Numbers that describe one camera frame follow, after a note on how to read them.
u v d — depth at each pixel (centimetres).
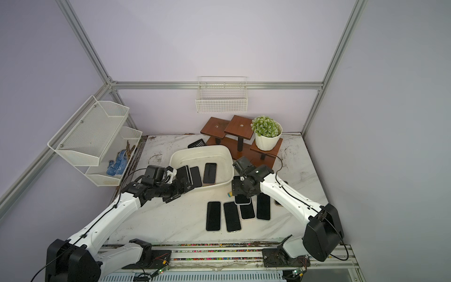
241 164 63
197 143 115
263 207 87
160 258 73
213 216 85
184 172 99
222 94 96
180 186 72
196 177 98
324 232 41
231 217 85
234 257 75
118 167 87
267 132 82
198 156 107
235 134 92
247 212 87
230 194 91
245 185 68
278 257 73
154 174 63
